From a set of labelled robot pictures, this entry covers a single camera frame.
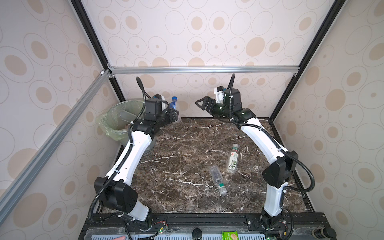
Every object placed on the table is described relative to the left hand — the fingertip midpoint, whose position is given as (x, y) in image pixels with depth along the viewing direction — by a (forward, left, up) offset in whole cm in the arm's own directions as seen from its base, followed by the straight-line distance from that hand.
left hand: (179, 109), depth 75 cm
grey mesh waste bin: (0, +22, -35) cm, 41 cm away
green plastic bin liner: (+7, +41, -15) cm, 44 cm away
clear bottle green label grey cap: (-14, -31, -30) cm, 45 cm away
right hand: (+3, -10, 0) cm, 11 cm away
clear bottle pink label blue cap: (+5, +4, 0) cm, 6 cm away
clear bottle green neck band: (-22, -22, -35) cm, 47 cm away
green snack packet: (-50, -24, -32) cm, 64 cm away
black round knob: (-50, -9, -24) cm, 56 cm away
